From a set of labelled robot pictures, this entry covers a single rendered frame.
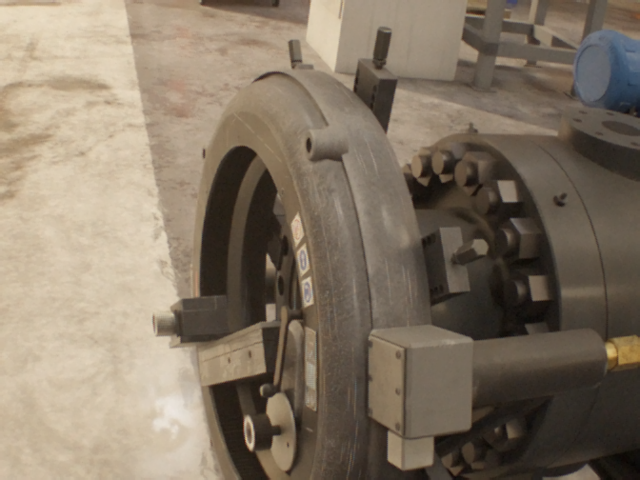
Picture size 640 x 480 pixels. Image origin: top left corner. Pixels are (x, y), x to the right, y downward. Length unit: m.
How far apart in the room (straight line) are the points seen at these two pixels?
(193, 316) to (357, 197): 0.50
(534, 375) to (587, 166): 0.49
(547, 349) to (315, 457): 0.31
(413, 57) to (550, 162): 3.89
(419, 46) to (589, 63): 3.52
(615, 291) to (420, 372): 0.47
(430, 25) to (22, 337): 3.44
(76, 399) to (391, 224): 1.29
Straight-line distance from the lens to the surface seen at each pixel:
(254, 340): 1.26
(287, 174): 1.16
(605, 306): 1.33
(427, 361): 0.96
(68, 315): 2.54
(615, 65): 1.73
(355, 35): 5.13
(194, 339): 1.48
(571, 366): 1.08
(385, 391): 1.00
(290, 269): 1.54
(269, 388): 1.20
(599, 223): 1.36
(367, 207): 1.07
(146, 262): 2.83
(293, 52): 1.54
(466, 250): 1.01
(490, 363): 1.02
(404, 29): 5.20
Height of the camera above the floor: 1.32
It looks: 26 degrees down
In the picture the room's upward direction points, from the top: 8 degrees clockwise
